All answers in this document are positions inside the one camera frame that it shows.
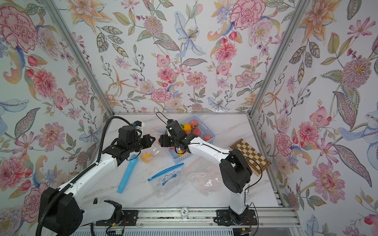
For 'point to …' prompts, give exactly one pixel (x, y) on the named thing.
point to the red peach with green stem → (197, 132)
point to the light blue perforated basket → (206, 134)
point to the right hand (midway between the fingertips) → (163, 138)
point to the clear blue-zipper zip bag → (170, 183)
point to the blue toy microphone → (134, 159)
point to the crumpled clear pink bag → (204, 175)
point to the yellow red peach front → (181, 153)
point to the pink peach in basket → (194, 124)
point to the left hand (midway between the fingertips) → (158, 137)
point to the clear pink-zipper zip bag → (154, 153)
